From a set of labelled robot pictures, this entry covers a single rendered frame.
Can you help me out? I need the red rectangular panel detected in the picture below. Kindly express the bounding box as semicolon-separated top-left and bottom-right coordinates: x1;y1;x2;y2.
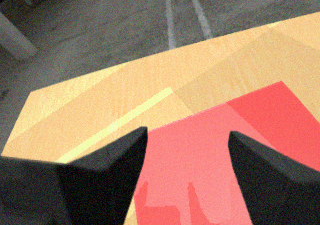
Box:
134;80;320;225

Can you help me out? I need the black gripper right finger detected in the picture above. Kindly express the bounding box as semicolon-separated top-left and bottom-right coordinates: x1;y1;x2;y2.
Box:
228;130;320;225

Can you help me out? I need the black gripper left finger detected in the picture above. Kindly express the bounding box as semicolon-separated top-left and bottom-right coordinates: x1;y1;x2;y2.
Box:
0;126;148;225

